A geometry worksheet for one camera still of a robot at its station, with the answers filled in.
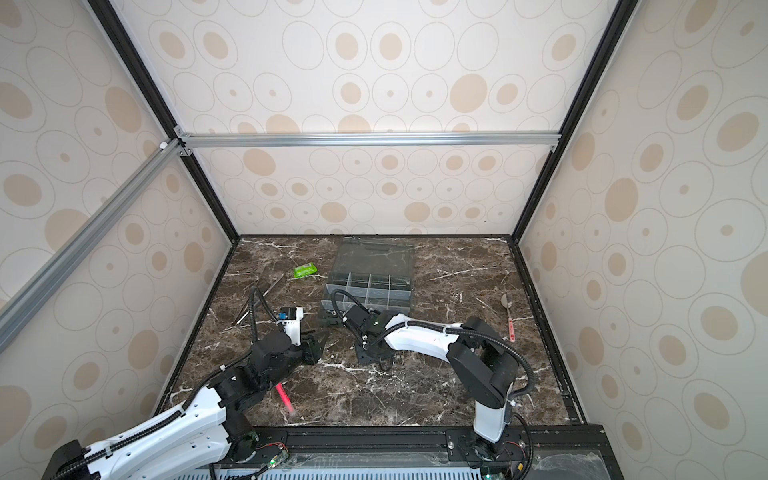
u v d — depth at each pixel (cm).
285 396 81
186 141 91
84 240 62
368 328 64
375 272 112
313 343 70
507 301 100
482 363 47
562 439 75
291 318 68
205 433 60
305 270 109
